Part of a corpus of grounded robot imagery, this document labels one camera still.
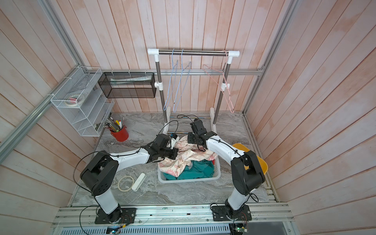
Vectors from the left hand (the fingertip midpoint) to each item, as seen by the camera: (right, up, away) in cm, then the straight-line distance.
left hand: (180, 155), depth 89 cm
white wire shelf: (-50, +23, -11) cm, 56 cm away
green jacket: (+10, -6, -10) cm, 15 cm away
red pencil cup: (-40, +12, +10) cm, 43 cm away
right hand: (+7, +11, +3) cm, 13 cm away
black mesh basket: (-33, +45, +1) cm, 55 cm away
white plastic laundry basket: (-9, -10, -12) cm, 18 cm away
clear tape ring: (-32, -15, -6) cm, 36 cm away
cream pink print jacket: (+4, +4, -15) cm, 16 cm away
